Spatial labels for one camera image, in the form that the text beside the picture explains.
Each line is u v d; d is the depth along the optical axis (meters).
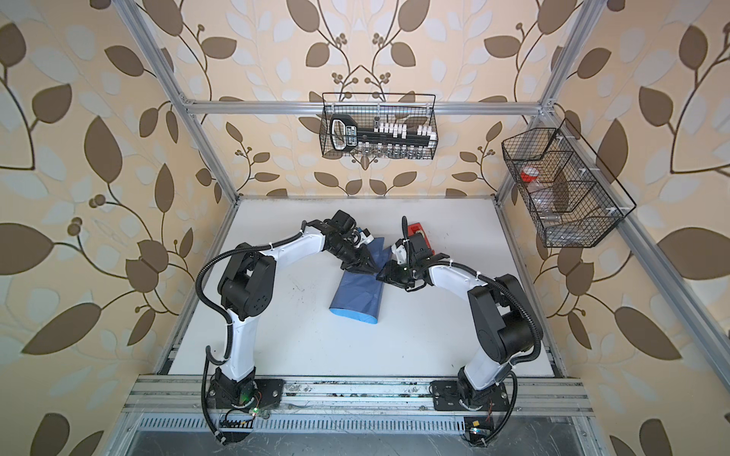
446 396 0.72
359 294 0.85
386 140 0.84
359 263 0.82
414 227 1.05
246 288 0.54
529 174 0.81
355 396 0.75
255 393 0.73
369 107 0.90
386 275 0.82
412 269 0.71
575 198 0.72
